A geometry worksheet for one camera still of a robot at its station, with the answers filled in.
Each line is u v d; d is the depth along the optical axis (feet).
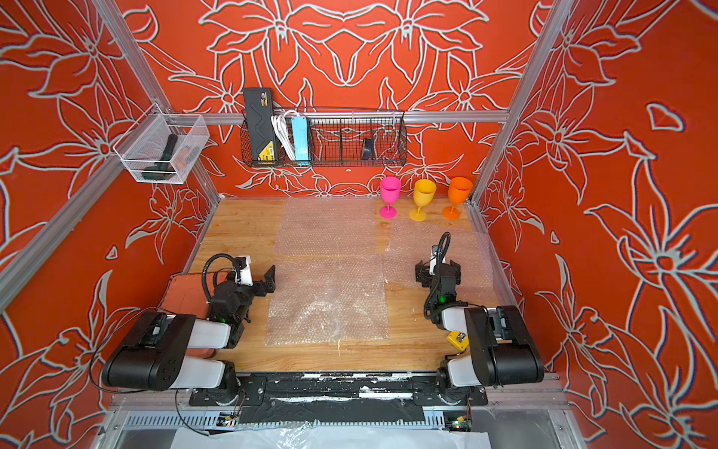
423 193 3.31
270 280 2.68
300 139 2.95
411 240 3.44
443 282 2.24
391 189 3.40
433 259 2.53
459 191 3.42
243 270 2.49
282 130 2.81
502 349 1.42
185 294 2.82
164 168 2.66
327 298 2.94
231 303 2.27
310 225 3.62
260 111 2.81
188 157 2.78
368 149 3.04
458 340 2.65
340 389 2.44
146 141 2.67
